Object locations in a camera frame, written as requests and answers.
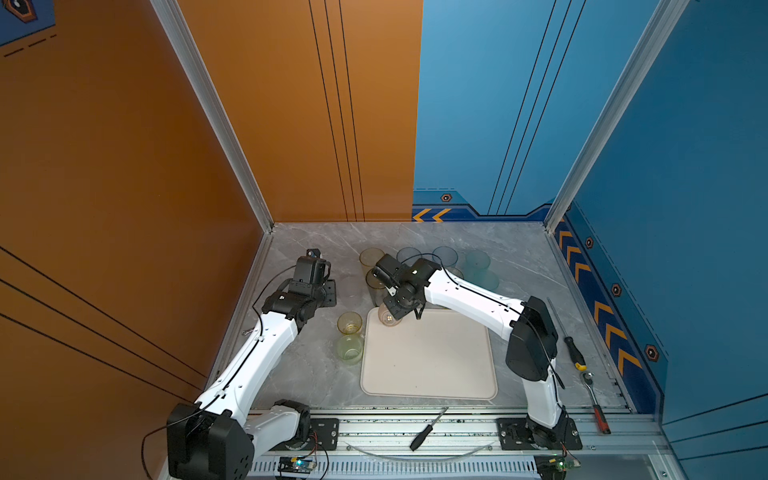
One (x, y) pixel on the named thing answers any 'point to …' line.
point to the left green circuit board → (295, 464)
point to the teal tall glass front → (483, 277)
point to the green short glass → (350, 349)
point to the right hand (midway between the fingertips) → (396, 307)
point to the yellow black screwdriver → (570, 345)
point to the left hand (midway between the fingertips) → (325, 284)
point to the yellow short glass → (349, 322)
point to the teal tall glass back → (477, 260)
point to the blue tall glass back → (447, 256)
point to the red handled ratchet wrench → (587, 378)
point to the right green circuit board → (553, 466)
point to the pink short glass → (386, 316)
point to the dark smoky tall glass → (378, 290)
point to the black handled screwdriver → (417, 443)
